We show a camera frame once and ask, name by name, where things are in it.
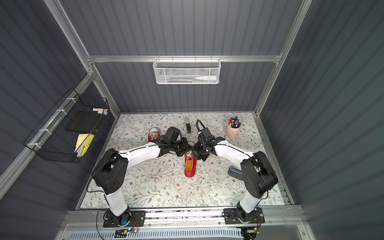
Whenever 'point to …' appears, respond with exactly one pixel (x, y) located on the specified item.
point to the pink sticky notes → (99, 109)
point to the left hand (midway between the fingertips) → (194, 146)
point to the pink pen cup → (231, 133)
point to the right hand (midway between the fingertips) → (191, 153)
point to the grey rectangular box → (235, 172)
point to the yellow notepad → (84, 141)
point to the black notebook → (84, 121)
